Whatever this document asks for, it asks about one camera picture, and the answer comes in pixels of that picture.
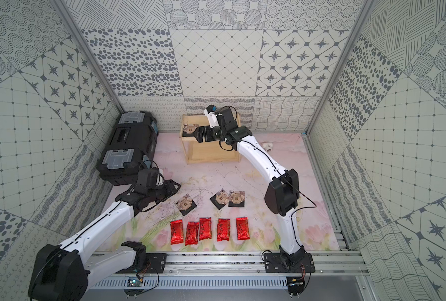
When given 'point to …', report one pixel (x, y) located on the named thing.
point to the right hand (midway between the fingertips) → (203, 135)
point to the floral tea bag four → (236, 199)
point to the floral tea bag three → (220, 199)
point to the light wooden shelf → (206, 152)
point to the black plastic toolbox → (130, 148)
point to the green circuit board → (133, 282)
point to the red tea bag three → (205, 228)
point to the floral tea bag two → (186, 204)
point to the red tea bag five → (242, 227)
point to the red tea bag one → (176, 231)
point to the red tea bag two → (191, 233)
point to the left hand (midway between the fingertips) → (177, 184)
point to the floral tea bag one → (190, 128)
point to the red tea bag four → (223, 229)
